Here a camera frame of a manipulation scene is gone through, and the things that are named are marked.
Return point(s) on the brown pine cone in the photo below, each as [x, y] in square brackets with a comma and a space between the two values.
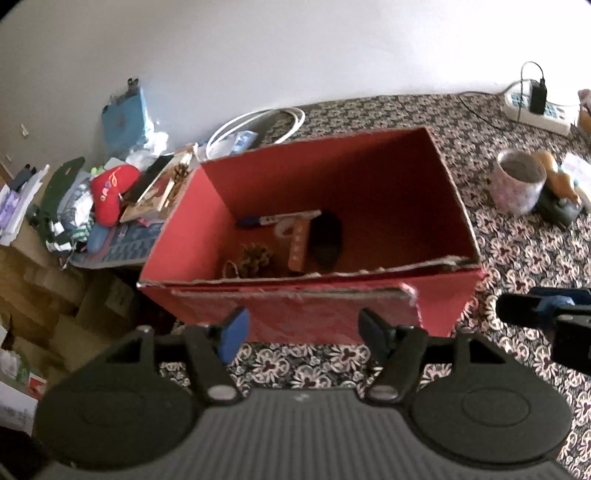
[256, 261]

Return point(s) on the blue white packet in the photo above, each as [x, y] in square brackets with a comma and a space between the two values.
[240, 141]

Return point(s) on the black small case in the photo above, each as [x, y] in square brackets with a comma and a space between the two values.
[558, 212]

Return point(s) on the printed tape roll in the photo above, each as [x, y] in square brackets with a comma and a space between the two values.
[512, 196]

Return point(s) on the white tissue packet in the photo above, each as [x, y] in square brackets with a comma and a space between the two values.
[579, 166]

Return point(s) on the black rounded object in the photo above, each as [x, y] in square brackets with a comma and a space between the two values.
[325, 240]

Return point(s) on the black charger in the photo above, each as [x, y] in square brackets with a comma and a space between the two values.
[538, 97]

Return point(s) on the stack of white papers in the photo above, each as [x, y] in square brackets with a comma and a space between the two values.
[18, 217]

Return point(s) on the white plastic bag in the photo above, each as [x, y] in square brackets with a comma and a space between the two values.
[147, 147]

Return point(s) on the small white roll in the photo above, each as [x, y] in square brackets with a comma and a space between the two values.
[284, 229]

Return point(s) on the blue bag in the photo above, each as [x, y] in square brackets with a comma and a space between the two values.
[122, 124]

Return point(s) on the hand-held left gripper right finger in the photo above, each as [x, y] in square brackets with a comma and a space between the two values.
[375, 334]

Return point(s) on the dark green cloth bag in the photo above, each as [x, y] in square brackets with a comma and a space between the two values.
[64, 173]

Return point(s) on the red plush cushion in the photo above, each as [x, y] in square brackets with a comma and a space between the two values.
[111, 194]

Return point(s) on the white power strip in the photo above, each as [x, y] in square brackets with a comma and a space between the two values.
[517, 108]

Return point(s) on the white marker pen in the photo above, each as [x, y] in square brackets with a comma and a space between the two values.
[277, 218]

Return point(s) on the black flat device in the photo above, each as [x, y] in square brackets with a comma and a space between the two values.
[150, 180]

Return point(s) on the red cardboard box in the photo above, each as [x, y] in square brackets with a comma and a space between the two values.
[300, 309]

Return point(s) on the small pine cone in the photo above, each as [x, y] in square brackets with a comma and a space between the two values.
[181, 171]

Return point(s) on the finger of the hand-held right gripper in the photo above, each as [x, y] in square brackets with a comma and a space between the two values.
[521, 310]
[558, 294]

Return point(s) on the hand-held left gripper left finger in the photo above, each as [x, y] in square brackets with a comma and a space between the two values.
[233, 334]

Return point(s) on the brown cardboard box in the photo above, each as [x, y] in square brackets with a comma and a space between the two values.
[55, 300]

